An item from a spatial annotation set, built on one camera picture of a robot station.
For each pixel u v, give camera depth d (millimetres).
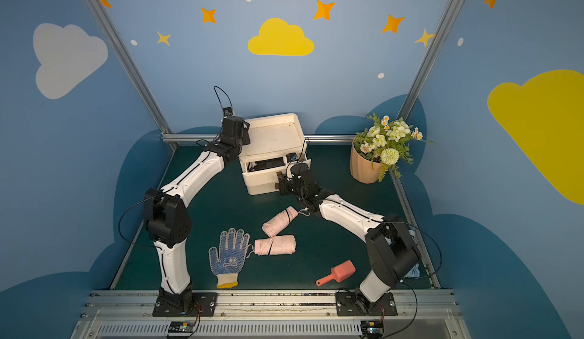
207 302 749
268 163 882
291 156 749
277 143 902
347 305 746
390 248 447
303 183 653
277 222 905
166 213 523
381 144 839
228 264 821
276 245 843
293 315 736
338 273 795
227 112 775
